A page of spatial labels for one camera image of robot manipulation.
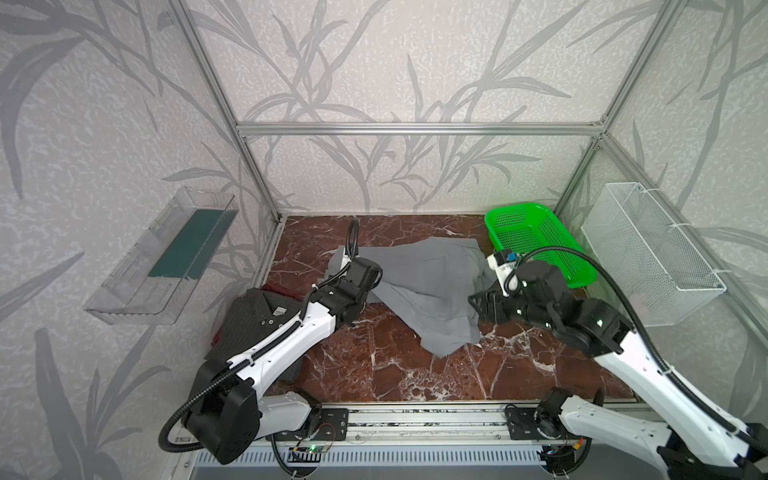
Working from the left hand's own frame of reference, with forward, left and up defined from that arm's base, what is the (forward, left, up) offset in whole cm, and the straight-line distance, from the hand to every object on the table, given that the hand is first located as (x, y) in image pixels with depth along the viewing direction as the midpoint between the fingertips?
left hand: (351, 268), depth 84 cm
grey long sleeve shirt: (+4, -23, -16) cm, 28 cm away
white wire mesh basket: (-13, -68, +19) cm, 72 cm away
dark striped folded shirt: (-10, +30, -11) cm, 33 cm away
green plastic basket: (+31, -60, -16) cm, 70 cm away
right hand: (-11, -32, +10) cm, 35 cm away
